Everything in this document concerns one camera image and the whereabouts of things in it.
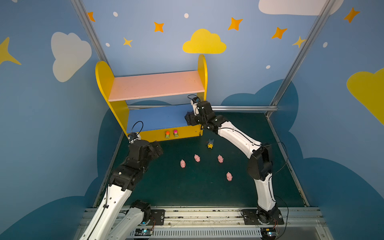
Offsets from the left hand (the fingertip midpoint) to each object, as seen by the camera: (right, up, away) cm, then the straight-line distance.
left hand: (155, 146), depth 72 cm
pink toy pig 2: (+21, -11, +22) cm, 32 cm away
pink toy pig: (+12, -14, +20) cm, 27 cm away
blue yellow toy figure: (+30, -2, +26) cm, 40 cm away
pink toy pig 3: (+36, -11, +21) cm, 43 cm away
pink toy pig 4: (+40, -20, +15) cm, 47 cm away
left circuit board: (-6, -41, -2) cm, 42 cm away
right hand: (+19, +17, +16) cm, 30 cm away
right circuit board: (+55, -42, -1) cm, 70 cm away
